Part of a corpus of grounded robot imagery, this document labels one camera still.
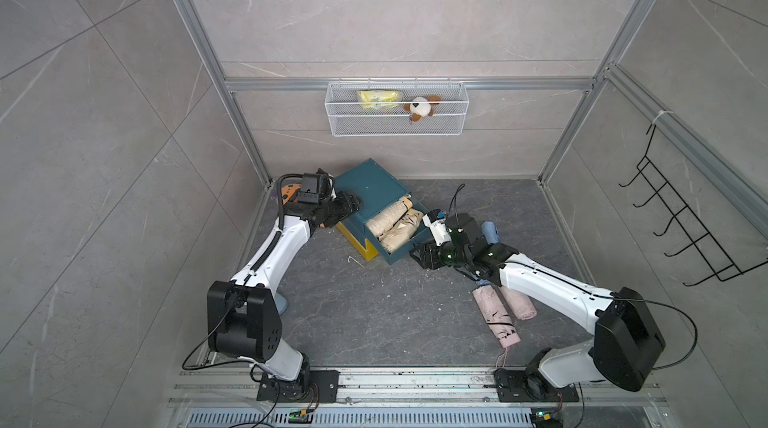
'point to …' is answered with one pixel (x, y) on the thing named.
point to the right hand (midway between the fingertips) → (419, 250)
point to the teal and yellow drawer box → (378, 191)
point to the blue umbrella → (490, 232)
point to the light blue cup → (281, 303)
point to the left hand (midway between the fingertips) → (358, 201)
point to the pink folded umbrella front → (497, 315)
